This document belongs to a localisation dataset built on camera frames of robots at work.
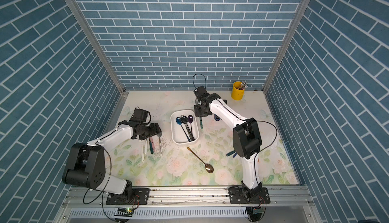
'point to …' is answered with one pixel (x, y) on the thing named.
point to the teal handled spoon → (201, 125)
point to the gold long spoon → (208, 168)
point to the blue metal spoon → (179, 122)
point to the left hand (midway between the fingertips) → (160, 131)
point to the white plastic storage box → (177, 135)
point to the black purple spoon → (190, 118)
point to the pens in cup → (243, 85)
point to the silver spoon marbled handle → (184, 120)
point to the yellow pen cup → (237, 94)
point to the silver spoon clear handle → (159, 135)
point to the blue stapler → (217, 118)
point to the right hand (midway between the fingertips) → (199, 113)
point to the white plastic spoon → (143, 159)
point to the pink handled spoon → (151, 140)
